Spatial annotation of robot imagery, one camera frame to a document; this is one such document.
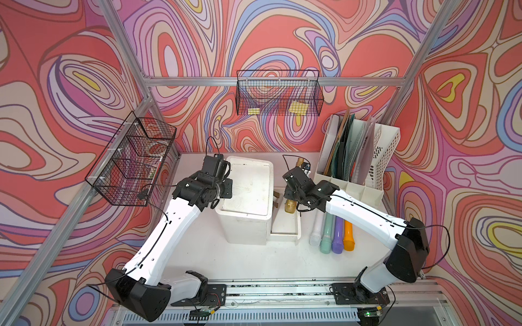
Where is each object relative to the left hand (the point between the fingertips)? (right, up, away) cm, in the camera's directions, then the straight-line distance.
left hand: (227, 186), depth 75 cm
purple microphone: (+44, -25, +7) cm, 51 cm away
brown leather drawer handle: (+19, -4, +3) cm, 19 cm away
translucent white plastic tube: (+36, -23, +10) cm, 44 cm away
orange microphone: (+49, -24, +7) cm, 55 cm away
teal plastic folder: (+60, +27, +27) cm, 72 cm away
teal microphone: (+40, -24, +9) cm, 48 cm away
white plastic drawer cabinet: (+11, -9, -6) cm, 16 cm away
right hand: (+25, -4, +7) cm, 27 cm away
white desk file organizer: (+74, +22, +23) cm, 81 cm away
